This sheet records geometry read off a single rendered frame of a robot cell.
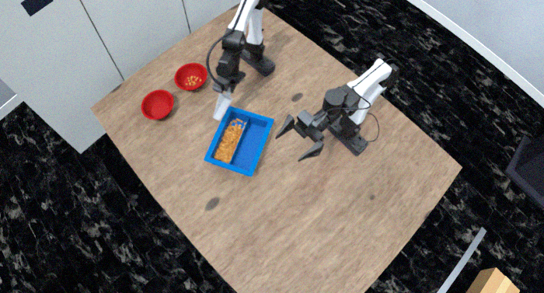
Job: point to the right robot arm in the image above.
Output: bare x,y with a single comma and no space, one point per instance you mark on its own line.
251,12

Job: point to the red bowl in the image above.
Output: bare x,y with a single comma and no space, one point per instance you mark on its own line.
188,70
157,104

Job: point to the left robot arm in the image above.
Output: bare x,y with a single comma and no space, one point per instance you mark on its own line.
374,81

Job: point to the grey metal scoop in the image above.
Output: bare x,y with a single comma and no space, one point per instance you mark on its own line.
223,104

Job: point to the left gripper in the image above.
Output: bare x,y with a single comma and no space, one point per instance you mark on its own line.
305,131

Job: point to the blue box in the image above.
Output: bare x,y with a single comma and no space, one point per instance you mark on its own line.
251,142

